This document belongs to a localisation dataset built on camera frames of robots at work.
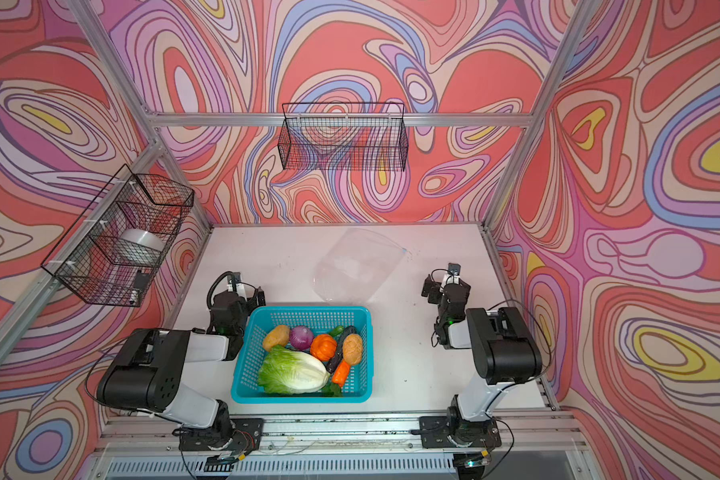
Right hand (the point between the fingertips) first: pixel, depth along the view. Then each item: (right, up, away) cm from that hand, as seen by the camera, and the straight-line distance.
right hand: (444, 282), depth 96 cm
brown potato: (-51, -14, -12) cm, 54 cm away
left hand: (-63, -1, -3) cm, 64 cm away
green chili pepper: (-35, -14, -8) cm, 38 cm away
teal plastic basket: (-28, -27, -16) cm, 43 cm away
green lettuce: (-46, -21, -21) cm, 55 cm away
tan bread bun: (-30, -17, -16) cm, 38 cm away
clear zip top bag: (-29, +5, +12) cm, 32 cm away
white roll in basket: (-82, +13, -23) cm, 86 cm away
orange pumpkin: (-38, -17, -15) cm, 44 cm away
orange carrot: (-33, -23, -16) cm, 43 cm away
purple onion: (-45, -15, -12) cm, 48 cm away
